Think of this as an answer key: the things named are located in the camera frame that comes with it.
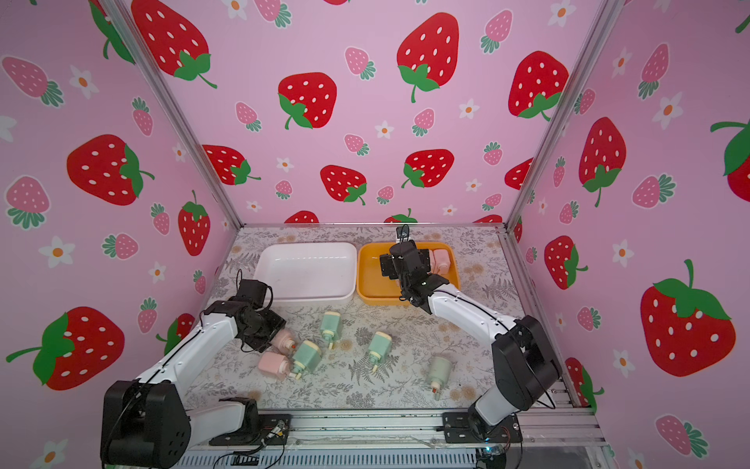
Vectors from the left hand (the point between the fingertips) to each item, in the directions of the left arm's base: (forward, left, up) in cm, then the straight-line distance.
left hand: (283, 328), depth 86 cm
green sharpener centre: (-6, -29, 0) cm, 30 cm away
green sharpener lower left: (-9, -9, +1) cm, 13 cm away
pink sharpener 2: (-5, -2, +2) cm, 6 cm away
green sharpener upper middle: (0, -14, +1) cm, 14 cm away
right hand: (+19, -40, +15) cm, 46 cm away
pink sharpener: (+23, -49, +4) cm, 54 cm away
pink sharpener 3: (-11, 0, 0) cm, 11 cm away
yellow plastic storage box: (+18, -27, -6) cm, 33 cm away
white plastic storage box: (+26, -1, -7) cm, 27 cm away
